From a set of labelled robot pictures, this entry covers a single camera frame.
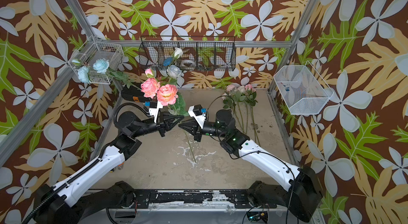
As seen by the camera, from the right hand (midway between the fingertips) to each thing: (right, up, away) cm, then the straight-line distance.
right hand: (180, 124), depth 64 cm
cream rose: (+28, +14, +47) cm, 56 cm away
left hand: (+2, +3, -3) cm, 5 cm away
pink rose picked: (+44, +11, +45) cm, 64 cm away
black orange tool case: (-26, +14, +15) cm, 33 cm away
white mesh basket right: (+63, +16, +20) cm, 68 cm away
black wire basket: (+8, +40, +32) cm, 52 cm away
